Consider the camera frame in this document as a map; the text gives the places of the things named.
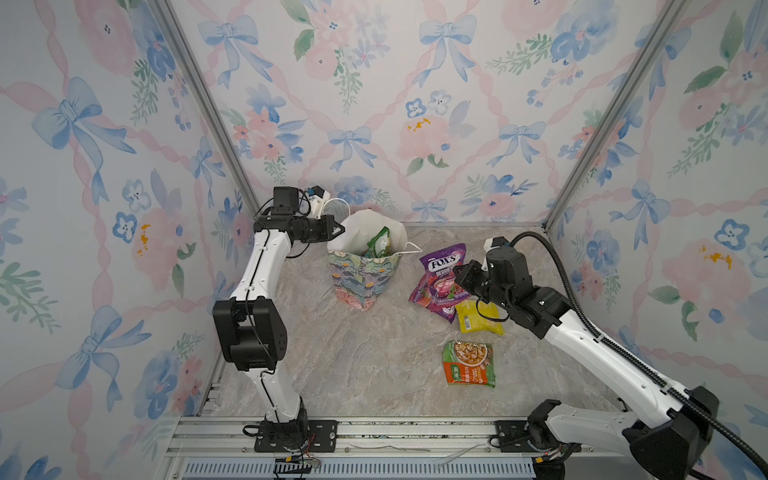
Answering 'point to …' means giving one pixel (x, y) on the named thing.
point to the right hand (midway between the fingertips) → (452, 266)
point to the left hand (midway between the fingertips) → (344, 225)
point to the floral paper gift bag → (359, 280)
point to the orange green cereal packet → (466, 363)
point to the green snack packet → (379, 245)
